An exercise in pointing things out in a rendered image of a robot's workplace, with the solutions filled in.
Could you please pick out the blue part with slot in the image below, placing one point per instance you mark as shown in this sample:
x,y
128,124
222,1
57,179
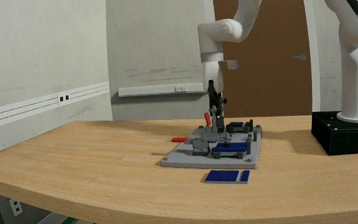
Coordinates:
x,y
227,177

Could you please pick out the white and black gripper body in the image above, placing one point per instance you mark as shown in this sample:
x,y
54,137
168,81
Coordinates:
x,y
212,70

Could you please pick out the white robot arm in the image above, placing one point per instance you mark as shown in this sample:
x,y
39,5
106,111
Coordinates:
x,y
211,35

